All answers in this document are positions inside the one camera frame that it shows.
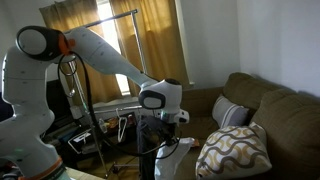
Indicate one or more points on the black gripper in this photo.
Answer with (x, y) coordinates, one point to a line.
(169, 131)

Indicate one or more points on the white cloth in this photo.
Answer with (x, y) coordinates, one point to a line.
(170, 156)

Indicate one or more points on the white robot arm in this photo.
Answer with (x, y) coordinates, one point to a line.
(100, 56)

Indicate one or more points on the brown fabric couch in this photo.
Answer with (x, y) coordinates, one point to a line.
(293, 133)

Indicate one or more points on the orange white wrapper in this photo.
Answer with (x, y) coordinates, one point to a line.
(196, 142)

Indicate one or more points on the dark grey hanging garment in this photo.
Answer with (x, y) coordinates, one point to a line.
(146, 150)

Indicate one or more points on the grey striped pillow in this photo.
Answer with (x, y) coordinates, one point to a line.
(230, 112)

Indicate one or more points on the clear plastic bottle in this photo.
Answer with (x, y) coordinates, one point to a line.
(102, 126)

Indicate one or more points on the yellow grey swirl pillow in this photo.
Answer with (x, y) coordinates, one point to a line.
(233, 153)

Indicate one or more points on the mustard curtain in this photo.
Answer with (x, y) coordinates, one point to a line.
(156, 40)
(90, 76)

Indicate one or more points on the metal clothes rack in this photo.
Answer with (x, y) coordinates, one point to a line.
(135, 36)

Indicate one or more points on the black low table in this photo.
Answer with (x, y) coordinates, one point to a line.
(56, 106)

